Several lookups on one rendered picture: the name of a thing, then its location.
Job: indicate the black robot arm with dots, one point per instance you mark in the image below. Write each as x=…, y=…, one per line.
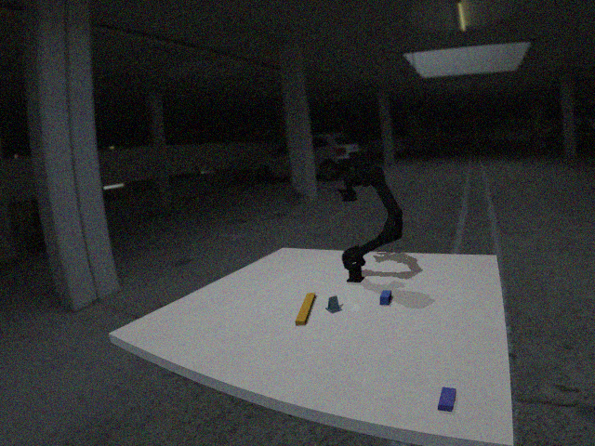
x=370, y=174

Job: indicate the yellow bar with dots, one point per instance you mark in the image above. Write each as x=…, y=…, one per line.
x=305, y=310

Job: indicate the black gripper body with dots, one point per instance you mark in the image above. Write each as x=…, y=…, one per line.
x=348, y=194

